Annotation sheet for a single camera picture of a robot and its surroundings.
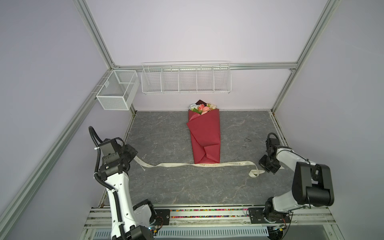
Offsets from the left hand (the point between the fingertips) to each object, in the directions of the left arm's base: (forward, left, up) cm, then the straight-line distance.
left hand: (133, 151), depth 75 cm
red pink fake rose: (+43, -41, -16) cm, 61 cm away
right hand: (-6, -74, -21) cm, 77 cm away
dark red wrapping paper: (+23, -40, -19) cm, 50 cm away
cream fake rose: (+46, -47, -16) cm, 67 cm away
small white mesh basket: (+42, +17, +5) cm, 46 cm away
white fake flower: (+46, -32, -15) cm, 58 cm away
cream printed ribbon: (-8, -65, -20) cm, 68 cm away
